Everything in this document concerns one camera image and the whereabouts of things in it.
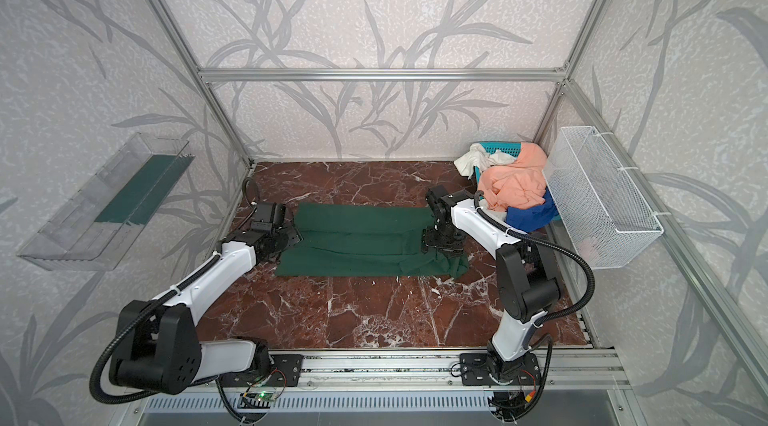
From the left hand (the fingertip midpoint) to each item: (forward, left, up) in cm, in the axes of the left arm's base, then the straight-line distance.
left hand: (296, 226), depth 89 cm
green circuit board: (-42, 0, -10) cm, 43 cm away
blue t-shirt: (+2, -70, +2) cm, 70 cm away
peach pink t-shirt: (+18, -72, -1) cm, 75 cm away
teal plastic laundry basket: (+38, -74, -3) cm, 83 cm away
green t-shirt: (+2, -18, -12) cm, 22 cm away
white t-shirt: (+30, -59, 0) cm, 66 cm away
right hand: (-4, -42, -3) cm, 42 cm away
